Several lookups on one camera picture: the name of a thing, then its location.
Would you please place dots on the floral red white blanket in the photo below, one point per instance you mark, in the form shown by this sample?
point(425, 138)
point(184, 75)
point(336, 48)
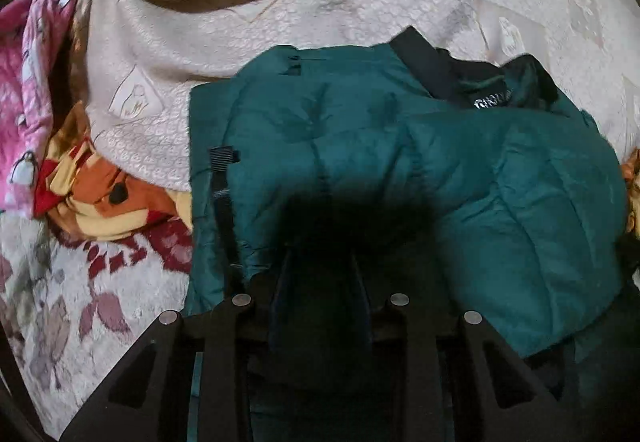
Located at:
point(60, 312)

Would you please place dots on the pink printed garment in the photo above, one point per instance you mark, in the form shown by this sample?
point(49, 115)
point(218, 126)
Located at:
point(35, 72)

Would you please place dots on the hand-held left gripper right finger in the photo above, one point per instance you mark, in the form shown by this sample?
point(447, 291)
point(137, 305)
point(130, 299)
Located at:
point(361, 307)

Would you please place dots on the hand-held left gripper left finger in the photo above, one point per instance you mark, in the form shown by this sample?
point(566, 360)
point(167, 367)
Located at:
point(284, 307)

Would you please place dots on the red yellow printed cloth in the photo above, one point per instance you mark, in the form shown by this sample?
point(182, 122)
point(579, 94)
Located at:
point(100, 192)

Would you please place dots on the green quilted jacket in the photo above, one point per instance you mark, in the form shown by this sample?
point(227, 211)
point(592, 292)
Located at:
point(450, 182)

